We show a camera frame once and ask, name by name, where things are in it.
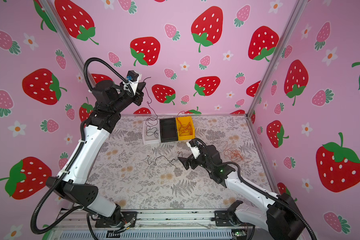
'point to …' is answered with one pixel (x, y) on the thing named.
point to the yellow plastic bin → (184, 120)
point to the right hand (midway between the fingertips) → (184, 152)
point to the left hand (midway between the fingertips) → (142, 80)
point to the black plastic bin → (168, 130)
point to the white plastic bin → (151, 131)
